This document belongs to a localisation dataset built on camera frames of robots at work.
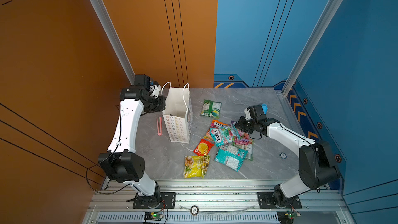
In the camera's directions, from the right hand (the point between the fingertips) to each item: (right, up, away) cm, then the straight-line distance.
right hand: (233, 124), depth 90 cm
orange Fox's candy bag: (-9, -5, +2) cm, 10 cm away
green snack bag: (-12, +9, +16) cm, 22 cm away
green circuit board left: (-41, -40, -19) cm, 60 cm away
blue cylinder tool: (+25, +10, +17) cm, 32 cm away
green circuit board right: (+21, -40, -20) cm, 49 cm away
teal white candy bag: (-2, -17, -5) cm, 18 cm away
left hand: (-37, +11, -11) cm, 41 cm away
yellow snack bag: (-21, -21, -10) cm, 31 cm away
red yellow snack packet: (-18, -13, 0) cm, 22 cm away
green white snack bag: (+9, -17, -3) cm, 19 cm away
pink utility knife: (-46, -2, +10) cm, 47 cm away
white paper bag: (-34, +6, +12) cm, 37 cm away
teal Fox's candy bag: (-5, -6, 0) cm, 8 cm away
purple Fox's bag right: (+3, -7, +2) cm, 7 cm away
